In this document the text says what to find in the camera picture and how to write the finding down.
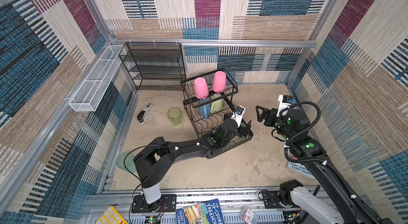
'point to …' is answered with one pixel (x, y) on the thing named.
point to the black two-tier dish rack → (200, 125)
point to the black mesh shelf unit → (155, 66)
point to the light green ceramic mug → (216, 105)
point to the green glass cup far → (175, 114)
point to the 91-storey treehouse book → (208, 213)
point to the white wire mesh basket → (87, 96)
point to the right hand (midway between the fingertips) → (265, 110)
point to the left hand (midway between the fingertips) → (244, 117)
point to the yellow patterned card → (111, 216)
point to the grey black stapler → (143, 114)
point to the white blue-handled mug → (204, 110)
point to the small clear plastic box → (248, 216)
